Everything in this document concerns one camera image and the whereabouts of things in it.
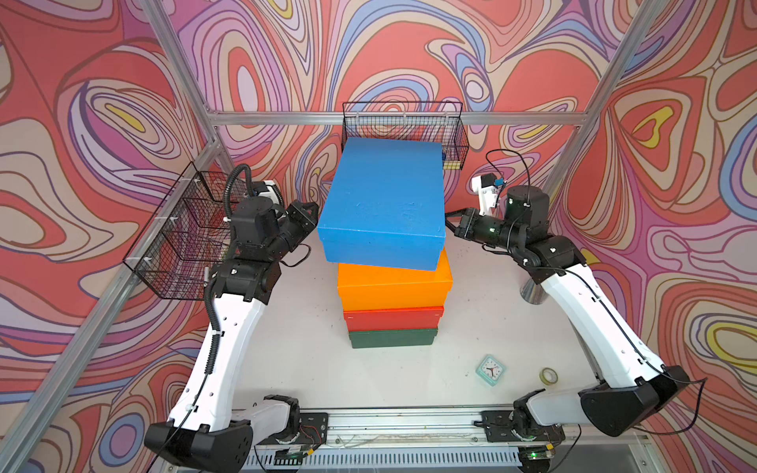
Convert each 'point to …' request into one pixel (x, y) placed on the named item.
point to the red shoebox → (403, 318)
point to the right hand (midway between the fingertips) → (439, 225)
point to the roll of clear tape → (548, 375)
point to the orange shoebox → (365, 287)
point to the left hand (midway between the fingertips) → (324, 203)
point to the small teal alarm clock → (490, 370)
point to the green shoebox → (392, 338)
